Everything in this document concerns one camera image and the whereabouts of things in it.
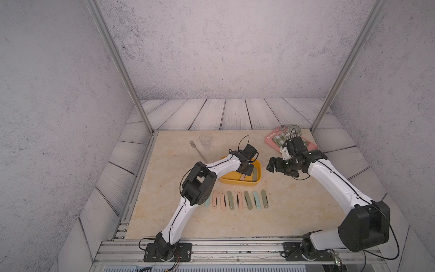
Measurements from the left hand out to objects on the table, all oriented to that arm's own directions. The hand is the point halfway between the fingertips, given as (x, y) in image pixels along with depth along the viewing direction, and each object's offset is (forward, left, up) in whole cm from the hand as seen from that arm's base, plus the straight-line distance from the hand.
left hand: (250, 172), depth 99 cm
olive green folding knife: (-19, +12, -1) cm, 23 cm away
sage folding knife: (-15, -5, 0) cm, 16 cm away
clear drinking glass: (+24, +27, +3) cm, 36 cm away
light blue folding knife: (-28, +22, +26) cm, 44 cm away
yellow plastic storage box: (-4, +8, 0) cm, 9 cm away
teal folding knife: (-16, -1, -1) cm, 17 cm away
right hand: (-8, -10, +15) cm, 20 cm away
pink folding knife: (-16, +21, -1) cm, 26 cm away
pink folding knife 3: (-4, +5, +1) cm, 6 cm away
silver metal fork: (+22, +35, -1) cm, 41 cm away
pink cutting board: (+30, -26, +3) cm, 40 cm away
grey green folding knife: (-16, +3, -1) cm, 17 cm away
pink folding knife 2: (-17, +16, -1) cm, 23 cm away
